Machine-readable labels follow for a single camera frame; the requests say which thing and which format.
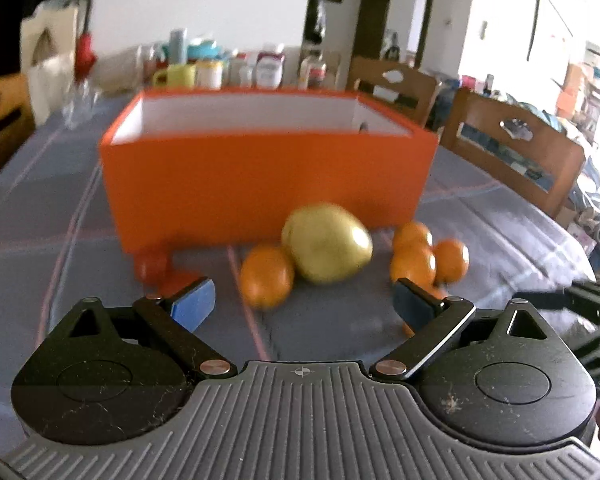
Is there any grey tumbler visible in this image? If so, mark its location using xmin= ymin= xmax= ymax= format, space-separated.
xmin=169 ymin=28 xmax=188 ymax=64

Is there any orange cardboard box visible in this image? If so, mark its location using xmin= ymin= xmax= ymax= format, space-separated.
xmin=99 ymin=87 xmax=440 ymax=256

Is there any white mug with orange band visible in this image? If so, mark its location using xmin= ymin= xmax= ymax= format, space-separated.
xmin=196 ymin=60 xmax=226 ymax=90

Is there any wooden chair with round hole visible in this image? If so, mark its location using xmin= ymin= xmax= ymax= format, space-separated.
xmin=0 ymin=72 xmax=36 ymax=186

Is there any teal bowl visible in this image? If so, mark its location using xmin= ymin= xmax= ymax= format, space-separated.
xmin=187 ymin=40 xmax=222 ymax=62

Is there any yellow mug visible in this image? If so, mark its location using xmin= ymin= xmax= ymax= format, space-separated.
xmin=152 ymin=63 xmax=197 ymax=89

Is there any sofa with blankets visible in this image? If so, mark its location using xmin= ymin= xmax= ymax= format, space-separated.
xmin=567 ymin=105 xmax=600 ymax=273

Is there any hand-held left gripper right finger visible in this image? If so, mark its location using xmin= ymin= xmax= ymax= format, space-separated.
xmin=369 ymin=278 xmax=557 ymax=381

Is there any yellow pear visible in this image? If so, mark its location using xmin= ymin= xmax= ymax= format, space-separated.
xmin=281 ymin=203 xmax=374 ymax=285

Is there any red cherry tomato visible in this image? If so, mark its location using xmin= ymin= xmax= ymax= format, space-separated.
xmin=134 ymin=249 xmax=173 ymax=283
xmin=157 ymin=269 xmax=203 ymax=297

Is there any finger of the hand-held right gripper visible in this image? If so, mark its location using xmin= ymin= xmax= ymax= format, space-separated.
xmin=515 ymin=282 xmax=600 ymax=323

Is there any wooden chair with cloud cutout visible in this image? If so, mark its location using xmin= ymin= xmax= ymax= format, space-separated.
xmin=347 ymin=56 xmax=442 ymax=128
xmin=439 ymin=87 xmax=587 ymax=221

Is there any white bottle with red label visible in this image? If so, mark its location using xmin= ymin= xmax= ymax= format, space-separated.
xmin=255 ymin=42 xmax=286 ymax=89

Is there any small orange fruit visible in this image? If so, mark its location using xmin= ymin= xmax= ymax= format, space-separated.
xmin=392 ymin=221 xmax=433 ymax=251
xmin=390 ymin=243 xmax=437 ymax=291
xmin=240 ymin=245 xmax=296 ymax=310
xmin=431 ymin=239 xmax=470 ymax=282

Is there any red folded umbrella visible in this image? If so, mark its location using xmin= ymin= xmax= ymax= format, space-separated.
xmin=70 ymin=0 xmax=97 ymax=82

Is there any dark wooden door frame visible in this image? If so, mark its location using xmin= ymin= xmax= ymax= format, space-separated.
xmin=355 ymin=0 xmax=438 ymax=68

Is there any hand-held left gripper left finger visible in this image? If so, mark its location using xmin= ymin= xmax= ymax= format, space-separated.
xmin=45 ymin=276 xmax=239 ymax=381

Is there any white paper bag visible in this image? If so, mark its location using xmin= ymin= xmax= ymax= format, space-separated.
xmin=20 ymin=0 xmax=81 ymax=127

